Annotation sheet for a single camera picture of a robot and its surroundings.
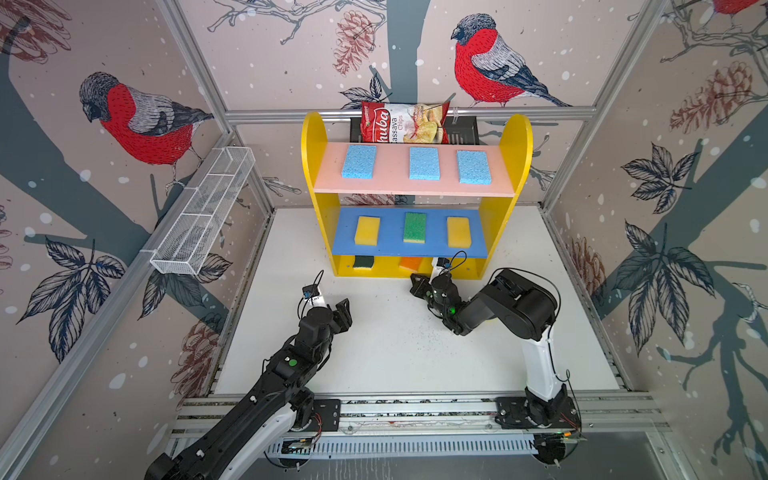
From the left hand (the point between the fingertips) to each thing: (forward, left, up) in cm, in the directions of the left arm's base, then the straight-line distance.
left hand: (340, 303), depth 81 cm
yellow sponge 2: (+22, -36, +4) cm, 43 cm away
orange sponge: (+19, -22, -9) cm, 30 cm away
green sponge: (+24, -22, +3) cm, 33 cm away
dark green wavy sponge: (+20, -5, -8) cm, 22 cm away
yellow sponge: (+23, -7, +4) cm, 24 cm away
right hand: (+13, -19, -10) cm, 25 cm away
